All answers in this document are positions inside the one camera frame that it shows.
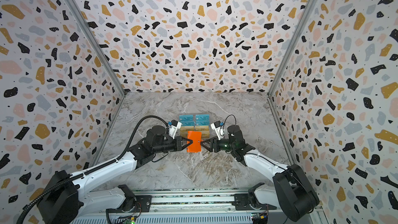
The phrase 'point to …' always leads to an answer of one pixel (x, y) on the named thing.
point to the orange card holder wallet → (196, 136)
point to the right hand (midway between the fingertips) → (204, 141)
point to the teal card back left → (186, 117)
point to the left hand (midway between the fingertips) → (194, 140)
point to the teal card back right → (202, 117)
